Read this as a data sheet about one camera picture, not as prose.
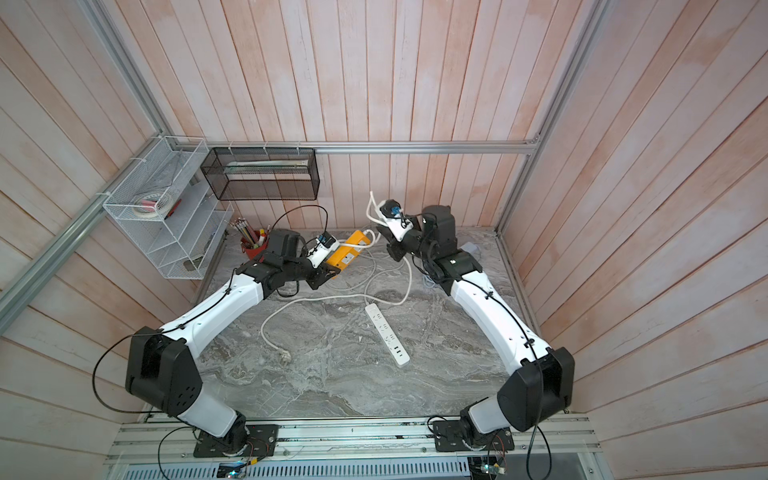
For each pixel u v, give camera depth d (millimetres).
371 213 729
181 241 780
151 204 743
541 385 405
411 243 645
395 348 872
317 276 744
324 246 718
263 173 1039
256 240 1038
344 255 801
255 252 1015
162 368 431
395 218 611
